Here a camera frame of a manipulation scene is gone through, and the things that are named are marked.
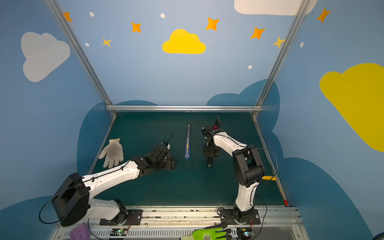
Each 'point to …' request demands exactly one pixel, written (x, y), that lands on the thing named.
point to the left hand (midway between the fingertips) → (174, 162)
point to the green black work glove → (215, 232)
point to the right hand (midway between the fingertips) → (209, 154)
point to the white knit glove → (113, 153)
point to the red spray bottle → (215, 127)
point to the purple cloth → (81, 232)
